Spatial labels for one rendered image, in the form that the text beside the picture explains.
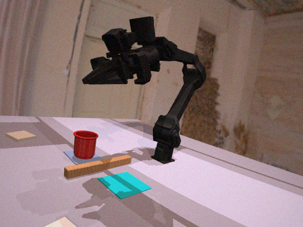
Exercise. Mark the orange wooden bar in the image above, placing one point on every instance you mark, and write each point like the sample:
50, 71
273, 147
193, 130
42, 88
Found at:
96, 166

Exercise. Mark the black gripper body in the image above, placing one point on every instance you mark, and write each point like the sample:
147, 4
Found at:
134, 63

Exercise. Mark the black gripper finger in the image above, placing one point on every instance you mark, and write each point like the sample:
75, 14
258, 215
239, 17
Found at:
114, 73
100, 66

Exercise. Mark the tan flat square block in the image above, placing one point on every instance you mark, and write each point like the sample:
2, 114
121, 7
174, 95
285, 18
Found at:
19, 136

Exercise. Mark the cream flat square tile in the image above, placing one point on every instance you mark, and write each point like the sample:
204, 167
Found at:
63, 222

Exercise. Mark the red plastic cup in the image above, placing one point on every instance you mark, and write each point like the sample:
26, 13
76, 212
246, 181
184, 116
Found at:
84, 144

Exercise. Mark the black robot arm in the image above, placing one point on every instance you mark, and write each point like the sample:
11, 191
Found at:
166, 129

